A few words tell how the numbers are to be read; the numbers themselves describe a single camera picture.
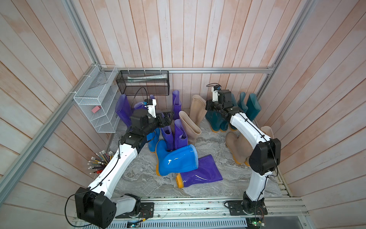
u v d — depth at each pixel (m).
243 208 0.73
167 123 0.65
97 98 0.68
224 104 0.68
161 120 0.64
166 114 0.64
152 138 0.65
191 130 0.73
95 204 0.37
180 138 0.72
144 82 1.06
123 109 0.86
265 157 0.50
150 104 0.64
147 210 0.73
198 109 0.93
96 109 0.83
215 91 0.78
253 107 0.86
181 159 0.78
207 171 0.83
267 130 0.75
